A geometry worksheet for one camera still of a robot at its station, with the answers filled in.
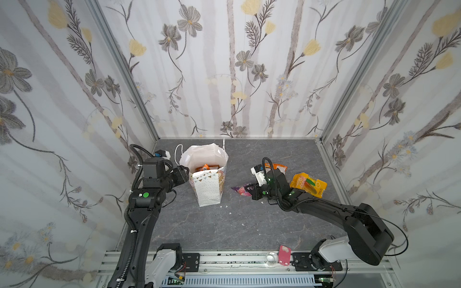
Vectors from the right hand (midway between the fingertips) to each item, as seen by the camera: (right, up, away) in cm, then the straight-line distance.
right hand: (242, 183), depth 80 cm
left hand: (-25, +9, -8) cm, 28 cm away
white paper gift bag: (-16, 0, -1) cm, 16 cm away
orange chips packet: (-16, +7, +4) cm, 18 cm away
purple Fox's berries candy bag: (+1, -3, +3) cm, 4 cm away
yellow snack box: (+38, -3, +12) cm, 40 cm away
